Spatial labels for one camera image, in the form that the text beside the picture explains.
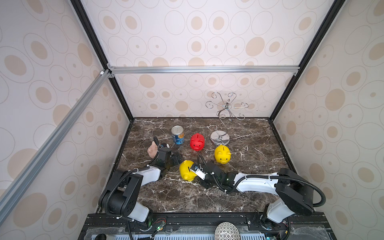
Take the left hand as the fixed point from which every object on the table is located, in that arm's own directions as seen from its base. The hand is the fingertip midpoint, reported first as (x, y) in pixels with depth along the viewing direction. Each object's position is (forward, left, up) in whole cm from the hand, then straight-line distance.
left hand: (182, 155), depth 93 cm
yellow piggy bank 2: (-13, -3, +4) cm, 14 cm away
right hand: (-11, -12, 0) cm, 16 cm away
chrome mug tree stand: (+17, -26, -2) cm, 31 cm away
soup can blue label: (+13, +3, +5) cm, 14 cm away
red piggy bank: (+8, -9, +3) cm, 13 cm away
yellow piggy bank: (-1, -24, +4) cm, 25 cm away
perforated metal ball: (-39, -24, -3) cm, 45 cm away
